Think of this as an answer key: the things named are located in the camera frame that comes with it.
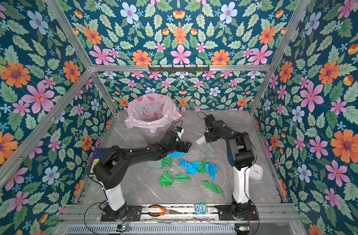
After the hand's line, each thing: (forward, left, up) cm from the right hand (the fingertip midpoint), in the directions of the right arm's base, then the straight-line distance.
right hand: (212, 137), depth 102 cm
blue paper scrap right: (-23, +3, +1) cm, 24 cm away
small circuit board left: (-52, +51, -3) cm, 73 cm away
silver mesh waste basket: (-5, +44, +11) cm, 46 cm away
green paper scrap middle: (-28, +20, -1) cm, 35 cm away
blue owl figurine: (-44, +11, 0) cm, 46 cm away
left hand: (-8, +17, +9) cm, 21 cm away
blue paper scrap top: (-14, +25, +2) cm, 29 cm away
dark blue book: (-11, +79, -2) cm, 79 cm away
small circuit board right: (-53, -10, -3) cm, 54 cm away
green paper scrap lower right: (-33, +5, 0) cm, 33 cm away
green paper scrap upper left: (-17, +31, -2) cm, 35 cm away
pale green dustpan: (-20, +38, -1) cm, 43 cm away
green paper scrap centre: (-22, +9, 0) cm, 24 cm away
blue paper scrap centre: (-22, +14, 0) cm, 26 cm away
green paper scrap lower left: (-29, +30, -1) cm, 42 cm away
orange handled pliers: (-45, +28, 0) cm, 53 cm away
